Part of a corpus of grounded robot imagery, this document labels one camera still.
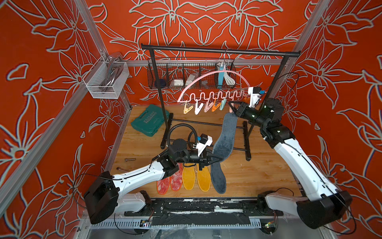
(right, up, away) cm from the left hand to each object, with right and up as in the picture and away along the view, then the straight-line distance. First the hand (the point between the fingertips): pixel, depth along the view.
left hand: (221, 158), depth 62 cm
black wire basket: (-21, +48, +38) cm, 65 cm away
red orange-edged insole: (-21, -17, +20) cm, 34 cm away
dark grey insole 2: (+1, +5, -2) cm, 6 cm away
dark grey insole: (+3, -17, +21) cm, 28 cm away
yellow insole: (-14, -17, +21) cm, 30 cm away
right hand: (+3, +24, +4) cm, 25 cm away
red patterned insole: (-28, -20, +18) cm, 39 cm away
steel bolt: (-53, -8, +28) cm, 60 cm away
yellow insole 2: (-5, -17, +21) cm, 28 cm away
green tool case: (-42, +16, +42) cm, 61 cm away
